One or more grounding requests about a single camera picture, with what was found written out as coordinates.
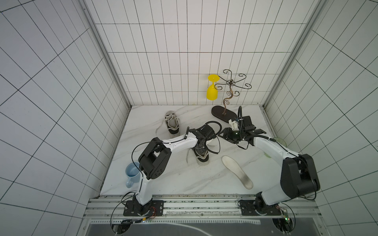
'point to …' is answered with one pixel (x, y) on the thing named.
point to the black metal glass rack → (218, 112)
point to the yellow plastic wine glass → (212, 92)
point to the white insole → (232, 165)
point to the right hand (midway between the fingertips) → (221, 132)
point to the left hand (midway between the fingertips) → (196, 147)
